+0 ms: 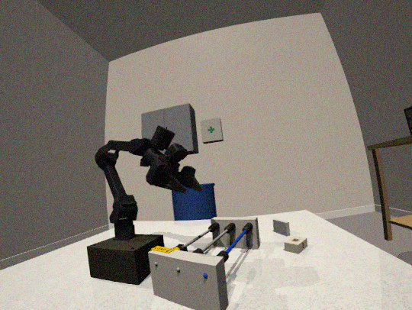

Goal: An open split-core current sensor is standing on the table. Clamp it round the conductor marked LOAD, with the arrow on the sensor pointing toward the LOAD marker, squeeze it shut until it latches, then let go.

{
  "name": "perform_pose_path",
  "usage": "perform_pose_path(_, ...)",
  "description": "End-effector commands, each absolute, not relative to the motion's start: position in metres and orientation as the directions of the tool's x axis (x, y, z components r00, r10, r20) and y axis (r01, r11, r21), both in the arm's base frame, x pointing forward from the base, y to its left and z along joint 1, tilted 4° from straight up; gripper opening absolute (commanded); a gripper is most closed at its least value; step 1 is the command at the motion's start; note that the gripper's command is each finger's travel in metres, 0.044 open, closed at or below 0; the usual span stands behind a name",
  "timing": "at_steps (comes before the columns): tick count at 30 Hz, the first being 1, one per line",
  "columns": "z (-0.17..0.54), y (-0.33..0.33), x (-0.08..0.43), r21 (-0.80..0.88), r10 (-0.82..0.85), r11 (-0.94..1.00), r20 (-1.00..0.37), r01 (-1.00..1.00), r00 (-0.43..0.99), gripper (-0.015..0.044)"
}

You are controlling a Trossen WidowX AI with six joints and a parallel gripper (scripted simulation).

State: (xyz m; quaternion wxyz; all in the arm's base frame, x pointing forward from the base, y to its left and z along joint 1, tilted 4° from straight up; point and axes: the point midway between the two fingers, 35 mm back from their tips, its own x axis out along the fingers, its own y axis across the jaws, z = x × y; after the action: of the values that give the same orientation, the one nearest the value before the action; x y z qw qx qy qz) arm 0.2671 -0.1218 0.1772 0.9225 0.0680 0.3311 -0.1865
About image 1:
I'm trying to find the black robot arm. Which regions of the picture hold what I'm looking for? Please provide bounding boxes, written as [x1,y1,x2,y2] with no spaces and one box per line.
[95,125,188,241]

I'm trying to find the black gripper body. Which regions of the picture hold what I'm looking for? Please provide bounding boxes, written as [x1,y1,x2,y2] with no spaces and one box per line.
[146,155,196,186]

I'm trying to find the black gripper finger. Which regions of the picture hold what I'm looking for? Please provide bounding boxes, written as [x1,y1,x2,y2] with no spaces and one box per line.
[154,166,186,193]
[182,170,202,191]

